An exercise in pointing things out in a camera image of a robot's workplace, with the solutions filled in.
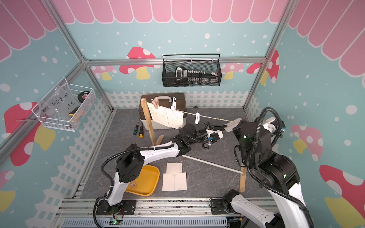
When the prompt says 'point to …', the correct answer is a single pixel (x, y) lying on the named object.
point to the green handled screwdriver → (136, 128)
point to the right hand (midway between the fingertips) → (239, 119)
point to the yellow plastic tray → (147, 182)
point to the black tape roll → (82, 96)
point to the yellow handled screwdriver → (141, 135)
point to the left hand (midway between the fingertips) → (226, 125)
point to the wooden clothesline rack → (156, 141)
